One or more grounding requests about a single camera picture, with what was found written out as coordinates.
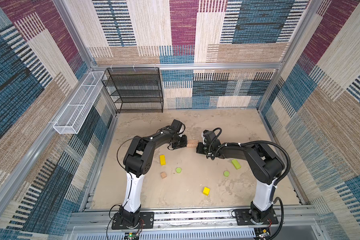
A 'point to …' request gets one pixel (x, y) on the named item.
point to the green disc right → (226, 173)
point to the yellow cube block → (206, 191)
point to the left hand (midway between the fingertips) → (188, 143)
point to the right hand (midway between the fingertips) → (197, 149)
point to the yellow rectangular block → (162, 160)
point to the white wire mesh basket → (71, 119)
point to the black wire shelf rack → (134, 90)
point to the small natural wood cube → (163, 175)
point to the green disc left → (178, 170)
